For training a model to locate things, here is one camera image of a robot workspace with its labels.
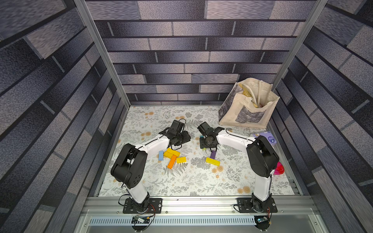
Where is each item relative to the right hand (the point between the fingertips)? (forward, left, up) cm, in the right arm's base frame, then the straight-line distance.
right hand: (204, 143), depth 95 cm
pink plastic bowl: (-20, -40, +7) cm, 45 cm away
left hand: (0, +9, +6) cm, 11 cm away
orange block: (-13, +21, -2) cm, 24 cm away
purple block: (-7, -6, -2) cm, 10 cm away
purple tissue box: (+6, -43, +2) cm, 43 cm away
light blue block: (-9, +28, -2) cm, 30 cm away
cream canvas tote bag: (+15, -28, +23) cm, 39 cm away
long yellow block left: (-7, +22, -1) cm, 23 cm away
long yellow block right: (-12, -5, -2) cm, 13 cm away
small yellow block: (-11, +15, -3) cm, 19 cm away
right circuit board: (-42, -28, -6) cm, 51 cm away
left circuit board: (-43, +35, -2) cm, 55 cm away
